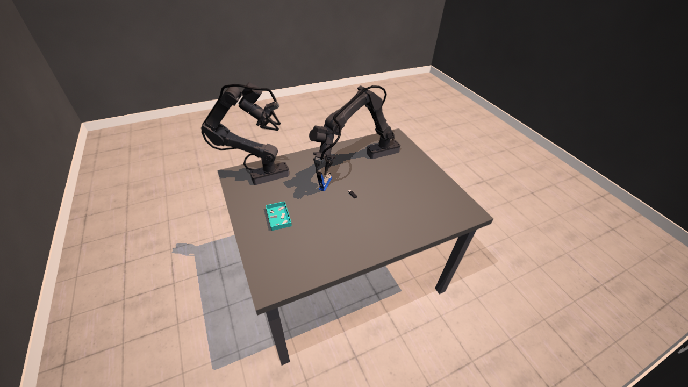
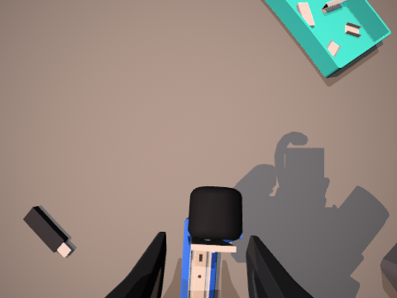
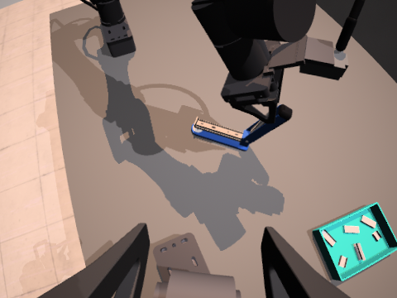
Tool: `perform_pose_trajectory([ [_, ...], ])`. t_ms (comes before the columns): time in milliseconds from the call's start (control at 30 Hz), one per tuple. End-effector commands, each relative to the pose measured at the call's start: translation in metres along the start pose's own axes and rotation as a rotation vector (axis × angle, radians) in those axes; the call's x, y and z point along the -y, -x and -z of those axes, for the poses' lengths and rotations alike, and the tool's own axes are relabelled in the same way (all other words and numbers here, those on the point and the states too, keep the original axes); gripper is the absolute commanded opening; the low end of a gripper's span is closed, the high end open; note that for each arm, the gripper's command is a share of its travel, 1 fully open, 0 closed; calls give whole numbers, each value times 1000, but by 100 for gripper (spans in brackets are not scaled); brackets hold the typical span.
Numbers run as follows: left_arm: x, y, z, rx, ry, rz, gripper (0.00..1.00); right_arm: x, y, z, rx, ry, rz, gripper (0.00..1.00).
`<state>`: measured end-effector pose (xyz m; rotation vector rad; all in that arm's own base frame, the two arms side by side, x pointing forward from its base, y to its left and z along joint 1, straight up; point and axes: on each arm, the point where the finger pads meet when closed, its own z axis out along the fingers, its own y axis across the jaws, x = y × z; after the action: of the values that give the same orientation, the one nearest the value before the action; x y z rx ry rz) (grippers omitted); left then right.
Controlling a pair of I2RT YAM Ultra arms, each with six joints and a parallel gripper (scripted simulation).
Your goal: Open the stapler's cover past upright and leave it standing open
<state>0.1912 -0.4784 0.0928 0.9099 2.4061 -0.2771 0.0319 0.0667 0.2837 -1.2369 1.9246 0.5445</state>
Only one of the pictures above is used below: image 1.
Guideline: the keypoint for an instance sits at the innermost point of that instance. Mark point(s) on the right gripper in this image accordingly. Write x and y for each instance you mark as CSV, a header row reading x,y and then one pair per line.
x,y
260,113

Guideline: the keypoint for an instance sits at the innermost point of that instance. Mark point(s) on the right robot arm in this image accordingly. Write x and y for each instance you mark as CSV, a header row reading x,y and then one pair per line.
x,y
217,133

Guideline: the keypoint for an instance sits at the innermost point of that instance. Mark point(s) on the teal rectangular tray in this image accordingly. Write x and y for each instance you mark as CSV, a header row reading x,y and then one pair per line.
x,y
274,221

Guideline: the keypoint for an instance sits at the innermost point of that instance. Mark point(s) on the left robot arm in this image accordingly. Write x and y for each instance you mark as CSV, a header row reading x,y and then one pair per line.
x,y
373,102

